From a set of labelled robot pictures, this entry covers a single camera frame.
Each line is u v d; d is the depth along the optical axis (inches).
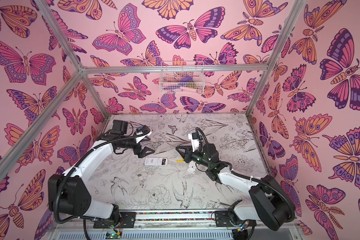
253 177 18.8
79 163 18.8
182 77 38.2
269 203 16.5
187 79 37.8
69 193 16.6
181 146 29.6
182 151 30.1
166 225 28.7
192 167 35.5
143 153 28.7
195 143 28.0
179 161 37.2
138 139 28.3
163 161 36.9
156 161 36.6
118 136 24.9
